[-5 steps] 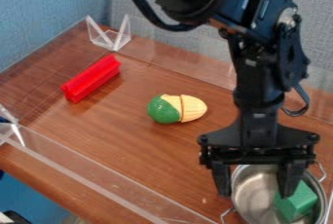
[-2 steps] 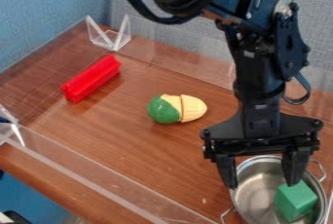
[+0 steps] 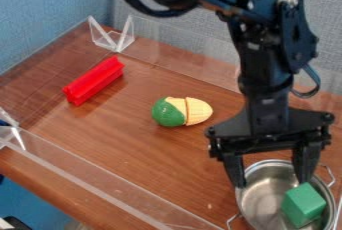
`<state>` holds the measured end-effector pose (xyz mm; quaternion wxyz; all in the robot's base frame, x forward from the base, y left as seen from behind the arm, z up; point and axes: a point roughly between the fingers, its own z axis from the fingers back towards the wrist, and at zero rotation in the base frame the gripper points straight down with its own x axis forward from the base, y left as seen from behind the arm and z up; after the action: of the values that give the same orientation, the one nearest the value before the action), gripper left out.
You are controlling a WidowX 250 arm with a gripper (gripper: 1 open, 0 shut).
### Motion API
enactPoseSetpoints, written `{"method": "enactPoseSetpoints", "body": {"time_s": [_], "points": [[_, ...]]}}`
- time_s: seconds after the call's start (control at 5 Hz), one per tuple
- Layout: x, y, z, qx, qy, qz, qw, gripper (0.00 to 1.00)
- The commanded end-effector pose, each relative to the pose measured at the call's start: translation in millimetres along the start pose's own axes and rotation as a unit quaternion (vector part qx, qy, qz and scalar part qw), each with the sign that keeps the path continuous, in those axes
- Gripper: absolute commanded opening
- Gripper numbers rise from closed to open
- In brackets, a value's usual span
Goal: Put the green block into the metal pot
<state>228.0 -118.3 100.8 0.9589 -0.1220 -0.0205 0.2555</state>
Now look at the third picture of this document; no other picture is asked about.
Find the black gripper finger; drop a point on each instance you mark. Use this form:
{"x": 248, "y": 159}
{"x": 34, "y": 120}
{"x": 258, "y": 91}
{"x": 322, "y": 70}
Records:
{"x": 306, "y": 154}
{"x": 234, "y": 167}

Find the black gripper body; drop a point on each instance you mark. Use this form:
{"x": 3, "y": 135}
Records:
{"x": 270, "y": 127}

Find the green block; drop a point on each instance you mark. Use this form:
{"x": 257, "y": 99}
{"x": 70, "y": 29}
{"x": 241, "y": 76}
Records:
{"x": 302, "y": 205}

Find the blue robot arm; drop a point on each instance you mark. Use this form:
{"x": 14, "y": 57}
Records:
{"x": 276, "y": 45}

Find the metal pot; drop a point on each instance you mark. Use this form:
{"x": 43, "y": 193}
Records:
{"x": 270, "y": 178}

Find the red plastic block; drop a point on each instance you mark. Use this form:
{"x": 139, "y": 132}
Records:
{"x": 87, "y": 85}

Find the green and yellow toy corn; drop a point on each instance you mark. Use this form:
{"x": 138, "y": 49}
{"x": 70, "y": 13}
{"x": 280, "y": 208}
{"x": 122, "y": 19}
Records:
{"x": 174, "y": 112}

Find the clear acrylic front barrier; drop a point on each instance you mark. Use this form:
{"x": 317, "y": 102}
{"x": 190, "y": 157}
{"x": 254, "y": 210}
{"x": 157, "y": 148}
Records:
{"x": 98, "y": 197}

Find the clear acrylic barrier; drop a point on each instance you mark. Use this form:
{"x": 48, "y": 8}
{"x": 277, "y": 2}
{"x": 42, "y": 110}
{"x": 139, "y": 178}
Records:
{"x": 210, "y": 60}
{"x": 98, "y": 197}

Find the clear acrylic back barrier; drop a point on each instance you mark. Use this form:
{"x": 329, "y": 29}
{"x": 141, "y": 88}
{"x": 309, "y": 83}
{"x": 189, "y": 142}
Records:
{"x": 210, "y": 60}

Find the clear acrylic corner bracket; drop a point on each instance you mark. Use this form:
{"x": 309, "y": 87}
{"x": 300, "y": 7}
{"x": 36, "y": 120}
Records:
{"x": 114, "y": 41}

